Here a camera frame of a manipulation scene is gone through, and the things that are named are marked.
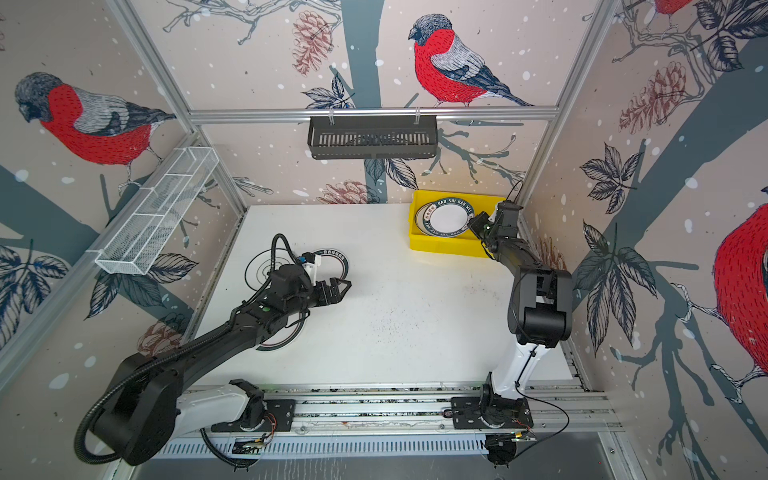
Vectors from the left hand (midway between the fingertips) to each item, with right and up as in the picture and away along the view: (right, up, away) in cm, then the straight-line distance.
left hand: (340, 286), depth 82 cm
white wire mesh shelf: (-48, +16, -8) cm, 51 cm away
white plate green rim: (-6, +4, +21) cm, 22 cm away
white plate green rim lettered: (+33, +20, +21) cm, 44 cm away
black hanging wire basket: (+1, +50, +25) cm, 56 cm away
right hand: (+40, +19, +14) cm, 47 cm away
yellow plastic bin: (+39, +12, +13) cm, 43 cm away
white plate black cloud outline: (-33, +2, +21) cm, 39 cm away
